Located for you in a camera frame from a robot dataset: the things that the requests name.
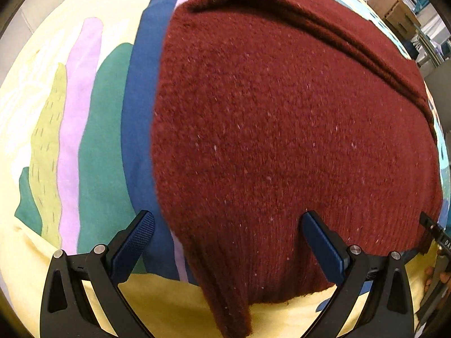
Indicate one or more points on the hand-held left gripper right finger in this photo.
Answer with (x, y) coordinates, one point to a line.
(322, 244)

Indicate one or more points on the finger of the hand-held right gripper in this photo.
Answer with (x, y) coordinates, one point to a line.
(431, 227)

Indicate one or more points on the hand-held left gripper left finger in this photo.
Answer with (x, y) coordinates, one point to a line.
(135, 241)

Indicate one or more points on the dark red knit sweater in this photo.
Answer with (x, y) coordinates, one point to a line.
(282, 130)

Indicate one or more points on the person's right hand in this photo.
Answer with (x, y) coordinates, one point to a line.
(428, 273)

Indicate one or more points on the yellow dinosaur printed blanket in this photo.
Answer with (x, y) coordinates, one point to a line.
(88, 112)

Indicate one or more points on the wooden cabinet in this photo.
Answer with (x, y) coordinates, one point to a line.
(398, 14)

